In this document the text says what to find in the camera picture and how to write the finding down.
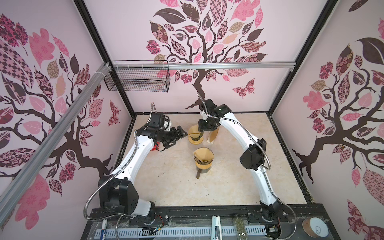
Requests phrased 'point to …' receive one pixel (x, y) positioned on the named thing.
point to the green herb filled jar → (240, 230)
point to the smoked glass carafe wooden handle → (198, 173)
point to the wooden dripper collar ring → (203, 166)
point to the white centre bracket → (216, 221)
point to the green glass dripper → (197, 139)
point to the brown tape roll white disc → (315, 227)
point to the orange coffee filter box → (212, 135)
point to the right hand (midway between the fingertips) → (201, 127)
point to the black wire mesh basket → (138, 79)
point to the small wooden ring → (196, 142)
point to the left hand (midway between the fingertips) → (182, 140)
